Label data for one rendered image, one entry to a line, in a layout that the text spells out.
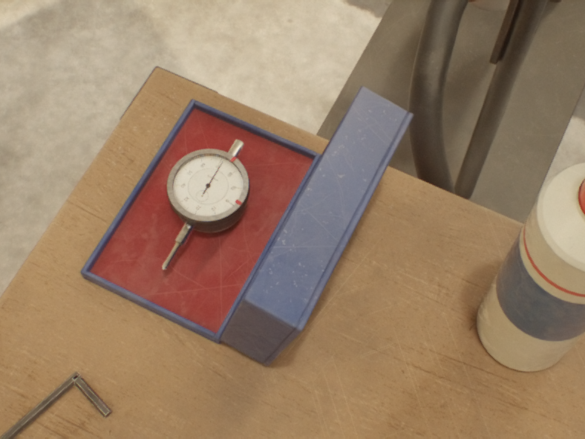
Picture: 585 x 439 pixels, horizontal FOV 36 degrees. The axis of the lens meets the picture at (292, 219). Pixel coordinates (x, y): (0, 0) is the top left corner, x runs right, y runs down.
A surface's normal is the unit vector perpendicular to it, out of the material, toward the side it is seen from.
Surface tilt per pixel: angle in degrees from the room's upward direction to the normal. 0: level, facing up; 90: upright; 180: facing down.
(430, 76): 37
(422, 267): 0
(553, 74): 0
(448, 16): 25
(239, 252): 0
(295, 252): 13
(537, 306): 90
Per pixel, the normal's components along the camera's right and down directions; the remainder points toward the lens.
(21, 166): 0.00, -0.43
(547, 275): -0.74, 0.61
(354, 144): 0.20, -0.33
